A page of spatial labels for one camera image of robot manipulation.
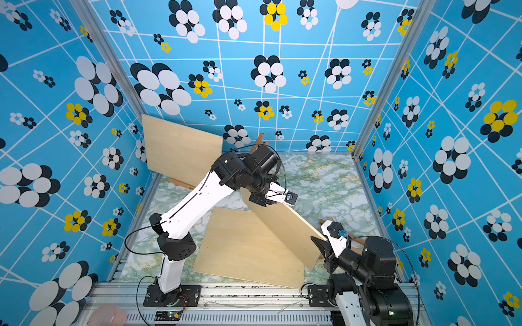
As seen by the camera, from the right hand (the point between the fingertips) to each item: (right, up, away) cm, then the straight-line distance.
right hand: (319, 235), depth 62 cm
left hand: (-11, +13, +7) cm, 19 cm away
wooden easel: (-59, +13, +39) cm, 72 cm away
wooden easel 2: (-20, +34, +36) cm, 53 cm away
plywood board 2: (-4, -3, +1) cm, 5 cm away
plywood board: (-56, +28, +29) cm, 70 cm away
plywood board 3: (-30, -12, +25) cm, 41 cm away
